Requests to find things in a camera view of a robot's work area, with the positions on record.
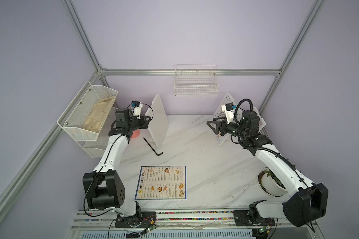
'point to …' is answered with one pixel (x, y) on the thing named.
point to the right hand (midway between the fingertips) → (211, 123)
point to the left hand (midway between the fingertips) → (149, 119)
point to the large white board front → (219, 133)
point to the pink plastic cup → (135, 133)
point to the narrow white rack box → (262, 123)
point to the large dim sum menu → (158, 182)
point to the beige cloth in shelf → (95, 118)
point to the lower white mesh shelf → (94, 148)
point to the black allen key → (157, 154)
